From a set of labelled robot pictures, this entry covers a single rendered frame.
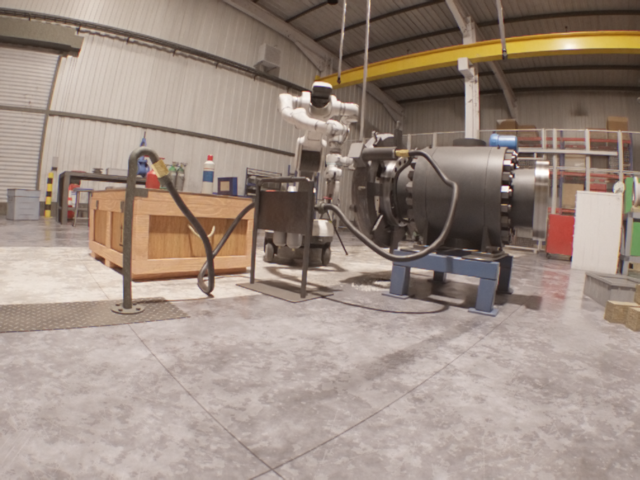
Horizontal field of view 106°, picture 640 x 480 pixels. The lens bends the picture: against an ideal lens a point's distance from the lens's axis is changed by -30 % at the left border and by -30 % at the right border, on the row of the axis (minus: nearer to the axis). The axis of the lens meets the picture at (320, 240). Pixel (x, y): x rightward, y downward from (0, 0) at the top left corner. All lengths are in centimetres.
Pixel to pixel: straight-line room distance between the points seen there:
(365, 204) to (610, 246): 427
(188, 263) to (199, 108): 918
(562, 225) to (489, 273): 559
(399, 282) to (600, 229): 417
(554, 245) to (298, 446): 684
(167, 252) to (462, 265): 149
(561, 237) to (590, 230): 175
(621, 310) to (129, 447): 202
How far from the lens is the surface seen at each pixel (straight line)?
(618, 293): 244
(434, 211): 191
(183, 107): 1065
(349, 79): 1277
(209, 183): 200
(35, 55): 1024
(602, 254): 556
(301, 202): 162
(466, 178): 186
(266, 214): 178
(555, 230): 721
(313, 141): 243
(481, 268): 170
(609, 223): 557
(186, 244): 191
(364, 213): 201
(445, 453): 66
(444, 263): 175
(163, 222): 183
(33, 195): 722
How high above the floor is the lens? 39
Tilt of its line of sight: 4 degrees down
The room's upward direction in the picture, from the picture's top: 5 degrees clockwise
